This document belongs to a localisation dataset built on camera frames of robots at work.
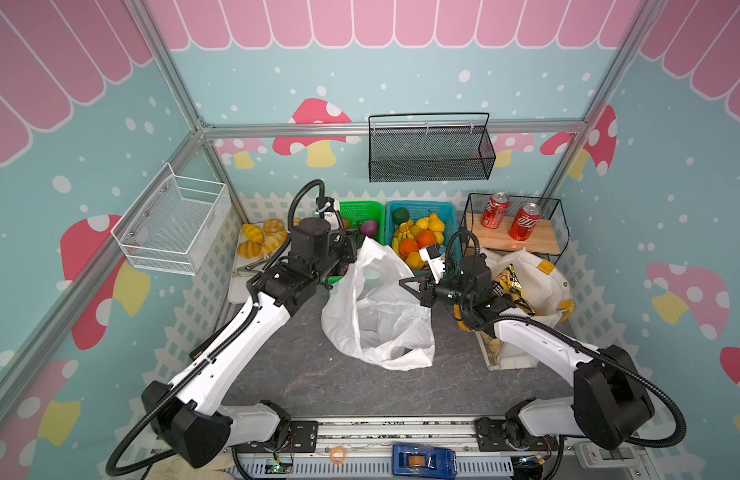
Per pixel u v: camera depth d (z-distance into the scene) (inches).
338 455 28.5
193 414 14.8
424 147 37.1
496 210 35.9
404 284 29.9
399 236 42.7
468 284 24.1
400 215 44.4
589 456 27.4
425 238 41.7
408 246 40.3
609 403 16.5
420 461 26.2
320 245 20.2
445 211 44.9
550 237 37.7
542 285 34.0
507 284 31.9
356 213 47.0
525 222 34.3
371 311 36.3
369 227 43.7
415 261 26.6
